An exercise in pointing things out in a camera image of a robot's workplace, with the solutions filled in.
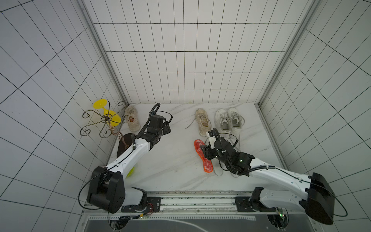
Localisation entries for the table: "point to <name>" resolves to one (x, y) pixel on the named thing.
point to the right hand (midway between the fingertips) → (203, 142)
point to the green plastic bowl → (131, 172)
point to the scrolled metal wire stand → (107, 119)
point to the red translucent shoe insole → (208, 166)
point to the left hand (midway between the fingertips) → (162, 128)
